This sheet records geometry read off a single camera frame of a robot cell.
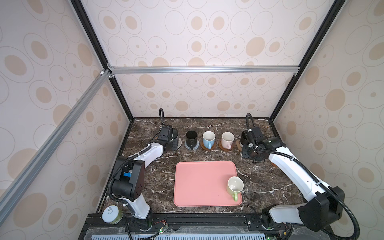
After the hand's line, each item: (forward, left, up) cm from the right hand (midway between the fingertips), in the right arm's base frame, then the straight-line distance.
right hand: (246, 153), depth 82 cm
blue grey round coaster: (+13, +29, -13) cm, 35 cm away
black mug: (+16, +31, -7) cm, 35 cm away
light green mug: (-13, +7, -11) cm, 18 cm away
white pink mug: (+18, +7, -6) cm, 20 cm away
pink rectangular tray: (-12, +23, -12) cm, 29 cm away
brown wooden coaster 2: (+12, +8, -7) cm, 16 cm away
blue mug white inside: (+15, +20, -6) cm, 25 cm away
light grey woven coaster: (+17, +39, -14) cm, 45 cm away
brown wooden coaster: (+15, +23, -14) cm, 31 cm away
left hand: (+14, +40, -4) cm, 43 cm away
